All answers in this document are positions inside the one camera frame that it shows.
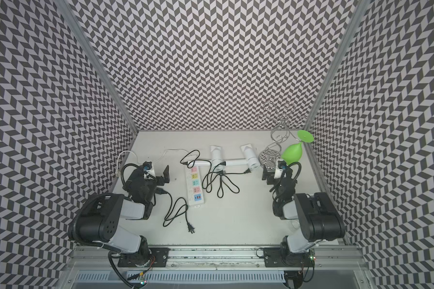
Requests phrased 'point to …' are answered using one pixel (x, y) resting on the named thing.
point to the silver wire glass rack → (286, 118)
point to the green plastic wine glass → (293, 153)
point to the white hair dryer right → (251, 161)
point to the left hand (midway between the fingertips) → (159, 166)
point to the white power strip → (194, 186)
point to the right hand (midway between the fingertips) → (274, 166)
